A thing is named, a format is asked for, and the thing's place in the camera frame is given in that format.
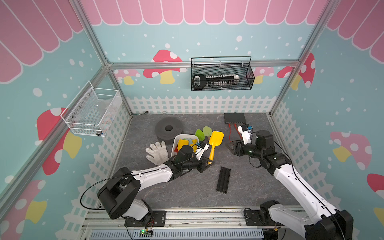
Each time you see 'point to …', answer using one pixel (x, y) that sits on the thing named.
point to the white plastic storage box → (182, 136)
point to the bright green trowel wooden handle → (200, 134)
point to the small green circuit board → (143, 233)
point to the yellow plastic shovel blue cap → (216, 139)
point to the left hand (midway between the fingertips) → (212, 164)
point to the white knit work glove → (159, 152)
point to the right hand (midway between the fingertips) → (229, 143)
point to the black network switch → (234, 118)
